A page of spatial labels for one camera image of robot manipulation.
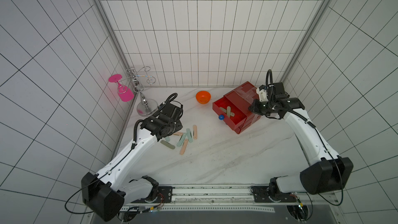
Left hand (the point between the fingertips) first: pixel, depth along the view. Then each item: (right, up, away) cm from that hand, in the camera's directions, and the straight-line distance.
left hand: (175, 128), depth 78 cm
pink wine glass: (-28, +18, +3) cm, 33 cm away
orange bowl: (+15, +16, +32) cm, 39 cm away
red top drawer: (+32, +3, -2) cm, 32 cm away
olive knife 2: (-7, -12, +12) cm, 18 cm away
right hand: (+40, +11, +3) cm, 42 cm away
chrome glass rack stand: (-25, +9, +27) cm, 38 cm away
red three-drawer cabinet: (+37, +16, +8) cm, 41 cm away
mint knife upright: (+7, -7, +15) cm, 18 cm away
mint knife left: (-7, -10, +15) cm, 19 cm away
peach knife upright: (+10, -6, +17) cm, 20 cm away
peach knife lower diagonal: (+3, -13, +12) cm, 18 cm away
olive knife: (+31, +7, +7) cm, 32 cm away
